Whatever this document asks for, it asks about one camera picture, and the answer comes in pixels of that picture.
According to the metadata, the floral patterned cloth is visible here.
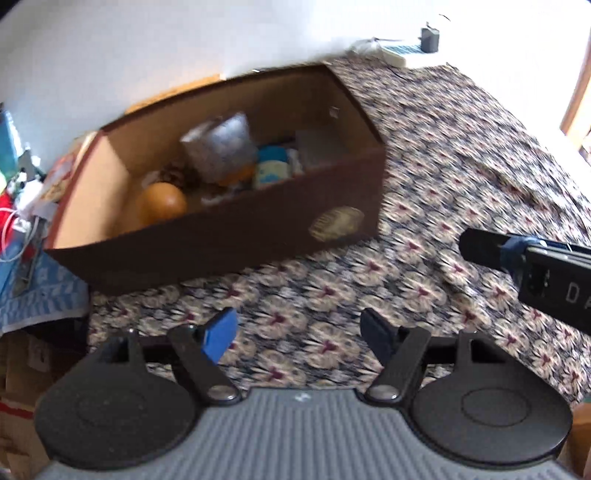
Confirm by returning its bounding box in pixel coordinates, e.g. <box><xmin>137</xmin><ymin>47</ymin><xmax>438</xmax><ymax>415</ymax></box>
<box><xmin>88</xmin><ymin>57</ymin><xmax>590</xmax><ymax>403</ymax></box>

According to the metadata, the orange round ball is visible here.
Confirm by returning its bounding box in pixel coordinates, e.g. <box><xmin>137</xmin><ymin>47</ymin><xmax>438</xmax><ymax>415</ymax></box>
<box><xmin>138</xmin><ymin>182</ymin><xmax>187</xmax><ymax>226</ymax></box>

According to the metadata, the white bottle teal cap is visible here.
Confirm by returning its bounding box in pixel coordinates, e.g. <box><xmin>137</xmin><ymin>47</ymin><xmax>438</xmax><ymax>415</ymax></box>
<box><xmin>253</xmin><ymin>145</ymin><xmax>291</xmax><ymax>189</ymax></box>

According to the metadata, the brown cardboard box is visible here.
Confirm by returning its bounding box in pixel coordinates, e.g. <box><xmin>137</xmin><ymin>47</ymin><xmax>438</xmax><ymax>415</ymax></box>
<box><xmin>45</xmin><ymin>64</ymin><xmax>387</xmax><ymax>294</ymax></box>

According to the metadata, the printed tape roll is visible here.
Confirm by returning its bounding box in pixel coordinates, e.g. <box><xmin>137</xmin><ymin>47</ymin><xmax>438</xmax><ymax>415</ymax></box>
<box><xmin>180</xmin><ymin>112</ymin><xmax>257</xmax><ymax>183</ymax></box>

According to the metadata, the white power strip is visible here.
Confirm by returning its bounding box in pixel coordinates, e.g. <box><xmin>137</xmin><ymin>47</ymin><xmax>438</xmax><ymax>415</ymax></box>
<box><xmin>352</xmin><ymin>38</ymin><xmax>447</xmax><ymax>68</ymax></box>

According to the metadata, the black power adapter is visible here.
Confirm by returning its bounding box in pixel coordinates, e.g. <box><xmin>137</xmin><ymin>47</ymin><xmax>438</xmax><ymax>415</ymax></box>
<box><xmin>420</xmin><ymin>23</ymin><xmax>440</xmax><ymax>54</ymax></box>

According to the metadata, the blue patterned cloth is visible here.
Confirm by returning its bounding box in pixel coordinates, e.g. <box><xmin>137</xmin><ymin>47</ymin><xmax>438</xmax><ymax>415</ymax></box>
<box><xmin>1</xmin><ymin>252</ymin><xmax>90</xmax><ymax>334</ymax></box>

